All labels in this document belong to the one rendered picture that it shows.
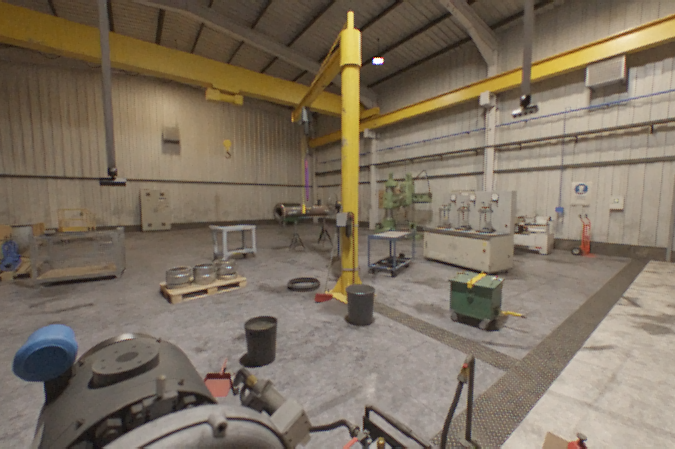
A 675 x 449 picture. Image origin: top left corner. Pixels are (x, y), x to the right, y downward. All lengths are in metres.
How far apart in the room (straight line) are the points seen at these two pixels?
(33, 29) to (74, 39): 0.83
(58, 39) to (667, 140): 16.56
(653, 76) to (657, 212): 3.46
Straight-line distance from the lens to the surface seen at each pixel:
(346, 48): 4.75
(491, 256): 6.32
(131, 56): 12.12
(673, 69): 11.18
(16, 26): 12.37
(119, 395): 1.29
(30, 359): 1.51
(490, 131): 11.59
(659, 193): 10.68
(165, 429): 0.92
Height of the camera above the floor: 1.53
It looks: 5 degrees down
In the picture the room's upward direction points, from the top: straight up
